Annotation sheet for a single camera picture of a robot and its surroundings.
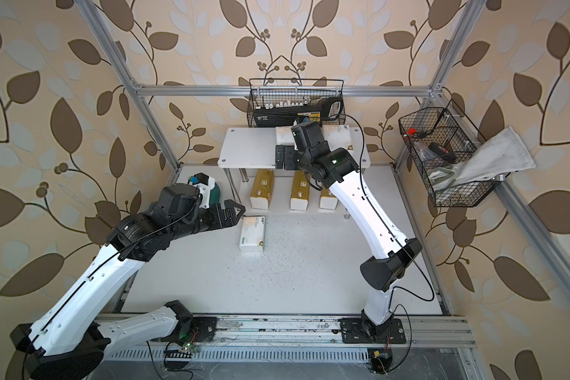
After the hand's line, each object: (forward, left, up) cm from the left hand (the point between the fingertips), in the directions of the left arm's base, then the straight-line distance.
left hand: (234, 210), depth 65 cm
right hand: (+18, -15, +4) cm, 24 cm away
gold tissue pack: (+23, -4, -19) cm, 30 cm away
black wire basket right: (+33, -69, +1) cm, 77 cm away
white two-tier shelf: (+27, -3, 0) cm, 27 cm away
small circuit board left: (-29, +17, -36) cm, 50 cm away
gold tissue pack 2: (+22, -19, -19) cm, 35 cm away
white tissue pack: (+8, 0, -28) cm, 29 cm away
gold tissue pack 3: (+19, -30, -20) cm, 40 cm away
